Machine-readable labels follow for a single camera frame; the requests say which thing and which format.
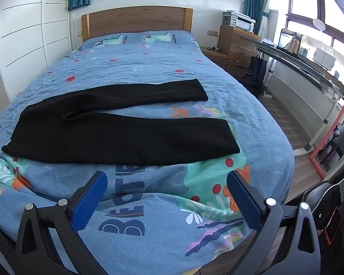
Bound black pants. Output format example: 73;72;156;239
2;79;240;166

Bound black chair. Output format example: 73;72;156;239
302;165;344;247

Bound red framed mirror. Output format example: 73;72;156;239
309;105;344;180

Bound blue patterned bed cover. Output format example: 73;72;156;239
0;30;294;274

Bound long grey desk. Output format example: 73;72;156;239
250;39;344;157

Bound dark blue bag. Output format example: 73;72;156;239
241;52;267;98

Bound wooden nightstand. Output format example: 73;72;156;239
201;47;229;70

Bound wooden drawer chest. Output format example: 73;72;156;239
217;25;260;81

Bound white wardrobe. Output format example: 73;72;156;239
0;0;71;100

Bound white printer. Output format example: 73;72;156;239
222;11;256;33

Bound wooden headboard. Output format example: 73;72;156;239
81;6;193;41

